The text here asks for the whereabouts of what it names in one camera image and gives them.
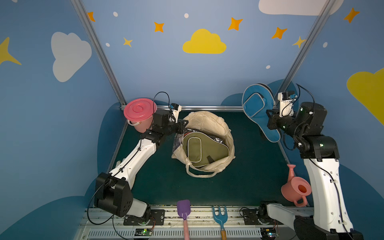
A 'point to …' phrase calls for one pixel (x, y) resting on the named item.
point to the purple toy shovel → (183, 208)
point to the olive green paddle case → (200, 149)
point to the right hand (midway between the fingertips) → (272, 109)
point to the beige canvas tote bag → (208, 122)
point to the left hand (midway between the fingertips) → (190, 120)
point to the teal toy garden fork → (222, 219)
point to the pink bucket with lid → (139, 113)
